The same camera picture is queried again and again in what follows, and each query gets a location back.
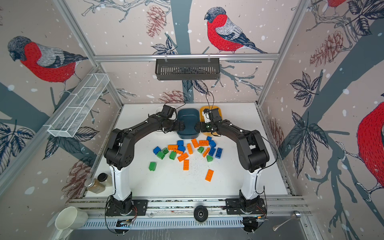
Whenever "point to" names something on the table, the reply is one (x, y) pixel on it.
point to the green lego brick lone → (152, 166)
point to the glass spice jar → (98, 185)
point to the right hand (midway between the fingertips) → (200, 127)
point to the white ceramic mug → (71, 218)
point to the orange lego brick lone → (209, 175)
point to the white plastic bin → (158, 109)
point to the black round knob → (200, 213)
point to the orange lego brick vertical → (190, 149)
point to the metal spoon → (295, 215)
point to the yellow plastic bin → (209, 107)
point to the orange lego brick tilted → (182, 157)
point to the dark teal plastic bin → (190, 116)
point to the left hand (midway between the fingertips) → (179, 126)
